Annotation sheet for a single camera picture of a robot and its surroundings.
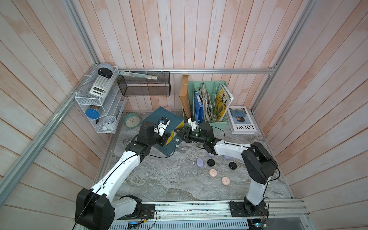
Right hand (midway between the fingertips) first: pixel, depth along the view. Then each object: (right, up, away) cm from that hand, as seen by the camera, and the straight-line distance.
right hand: (174, 132), depth 83 cm
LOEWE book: (+50, +8, +27) cm, 58 cm away
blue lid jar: (-44, +11, -7) cm, 46 cm away
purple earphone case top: (+19, -11, -12) cm, 25 cm away
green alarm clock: (-32, +8, +21) cm, 40 cm away
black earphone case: (+23, -20, +7) cm, 31 cm away
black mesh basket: (-33, +34, +23) cm, 53 cm away
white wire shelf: (-37, +17, +1) cm, 41 cm away
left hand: (-5, 0, -2) cm, 5 cm away
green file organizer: (+27, +33, +24) cm, 50 cm away
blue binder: (+16, +16, +11) cm, 25 cm away
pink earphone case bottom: (+30, -28, -1) cm, 41 cm away
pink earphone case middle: (+23, -25, +3) cm, 34 cm away
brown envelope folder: (+6, +22, +1) cm, 23 cm away
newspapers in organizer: (+22, +17, +13) cm, 31 cm away
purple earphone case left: (+16, -19, +6) cm, 25 cm away
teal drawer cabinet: (+1, +6, +4) cm, 8 cm away
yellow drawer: (0, 0, -1) cm, 1 cm away
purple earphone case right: (+24, -10, -21) cm, 33 cm away
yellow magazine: (+35, +23, +18) cm, 45 cm away
